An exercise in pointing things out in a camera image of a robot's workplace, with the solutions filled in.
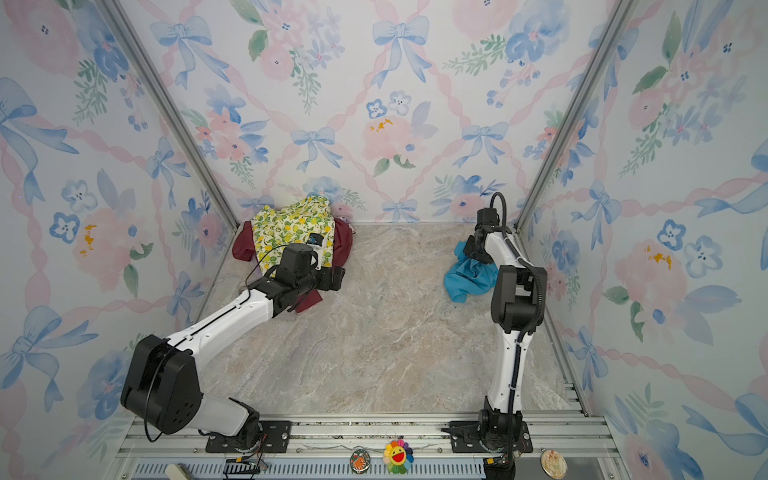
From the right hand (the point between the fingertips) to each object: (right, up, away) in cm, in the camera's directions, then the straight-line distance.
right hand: (475, 250), depth 106 cm
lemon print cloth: (-70, +8, -2) cm, 71 cm away
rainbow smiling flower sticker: (-28, -49, -35) cm, 67 cm away
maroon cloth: (-79, +1, -5) cm, 79 cm away
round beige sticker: (+8, -51, -35) cm, 62 cm away
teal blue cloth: (-4, -9, -6) cm, 11 cm away
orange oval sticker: (-37, -50, -35) cm, 72 cm away
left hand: (-47, -4, -19) cm, 51 cm away
